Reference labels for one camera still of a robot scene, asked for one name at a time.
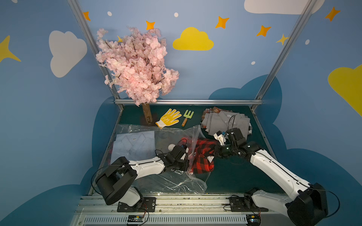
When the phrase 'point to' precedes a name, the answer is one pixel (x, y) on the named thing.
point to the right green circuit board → (253, 219)
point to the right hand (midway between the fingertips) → (209, 151)
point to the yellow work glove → (169, 118)
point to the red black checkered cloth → (199, 149)
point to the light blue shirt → (135, 146)
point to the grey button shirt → (223, 121)
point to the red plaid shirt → (214, 109)
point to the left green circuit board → (135, 218)
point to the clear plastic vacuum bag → (173, 181)
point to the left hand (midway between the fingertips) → (190, 163)
